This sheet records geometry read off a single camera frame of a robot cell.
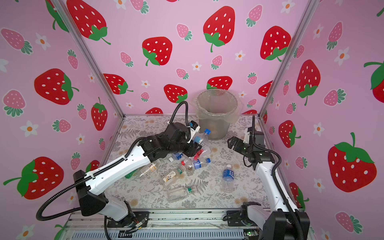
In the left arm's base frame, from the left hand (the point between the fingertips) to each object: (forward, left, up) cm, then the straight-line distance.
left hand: (198, 143), depth 70 cm
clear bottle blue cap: (+1, +1, -23) cm, 23 cm away
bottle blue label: (-7, -18, -27) cm, 33 cm away
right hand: (+7, -20, -9) cm, 23 cm away
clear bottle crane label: (-7, +16, -22) cm, 28 cm away
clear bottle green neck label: (-15, +10, -28) cm, 33 cm away
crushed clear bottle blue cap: (+1, -2, +2) cm, 3 cm away
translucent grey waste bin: (+43, -13, -16) cm, 47 cm away
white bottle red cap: (-3, -2, -4) cm, 5 cm away
